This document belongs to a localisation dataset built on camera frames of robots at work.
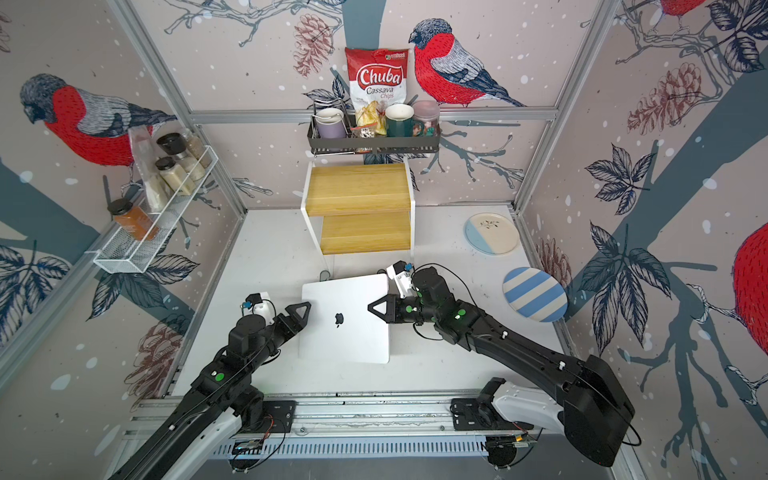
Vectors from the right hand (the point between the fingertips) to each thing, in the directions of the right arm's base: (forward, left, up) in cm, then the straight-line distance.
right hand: (370, 306), depth 73 cm
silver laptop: (-2, +8, -6) cm, 11 cm away
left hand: (+3, +18, -5) cm, 19 cm away
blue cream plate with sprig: (+43, -42, -21) cm, 64 cm away
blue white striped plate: (+16, -51, -19) cm, 57 cm away
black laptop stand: (+13, +17, -6) cm, 22 cm away
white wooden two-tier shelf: (+21, +4, +14) cm, 26 cm away
